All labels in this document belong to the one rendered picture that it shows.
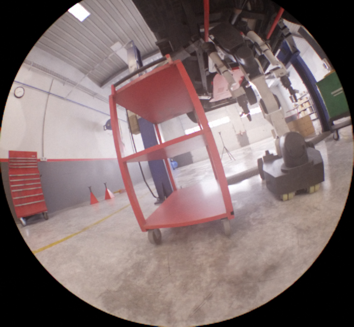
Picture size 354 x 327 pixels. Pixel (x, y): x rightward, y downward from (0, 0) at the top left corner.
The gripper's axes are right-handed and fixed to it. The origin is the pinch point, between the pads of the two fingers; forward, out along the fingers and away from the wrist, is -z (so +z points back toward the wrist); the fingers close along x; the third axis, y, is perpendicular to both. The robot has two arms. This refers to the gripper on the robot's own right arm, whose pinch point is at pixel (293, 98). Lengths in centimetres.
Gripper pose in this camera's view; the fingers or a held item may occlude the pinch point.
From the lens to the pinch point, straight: 114.2
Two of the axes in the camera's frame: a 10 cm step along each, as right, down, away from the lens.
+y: -6.9, 2.9, 6.7
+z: -4.2, -9.1, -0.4
